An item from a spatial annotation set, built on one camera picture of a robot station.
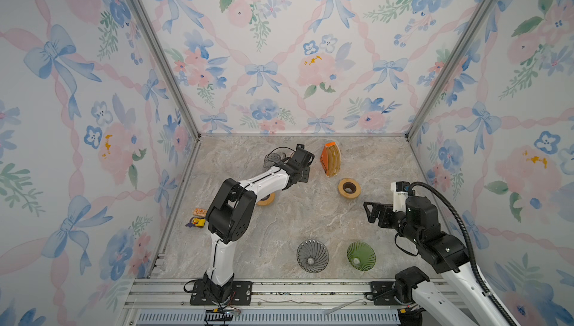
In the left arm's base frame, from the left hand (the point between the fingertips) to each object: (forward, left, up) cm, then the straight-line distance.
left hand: (302, 169), depth 96 cm
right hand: (-21, -23, +9) cm, 33 cm away
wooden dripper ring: (-11, +14, -7) cm, 19 cm away
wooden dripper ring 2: (-4, -21, -8) cm, 23 cm away
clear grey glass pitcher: (+8, +12, -1) cm, 14 cm away
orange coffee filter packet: (+6, -13, -1) cm, 15 cm away
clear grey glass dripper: (-34, -3, -7) cm, 34 cm away
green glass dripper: (-33, -21, -9) cm, 40 cm away
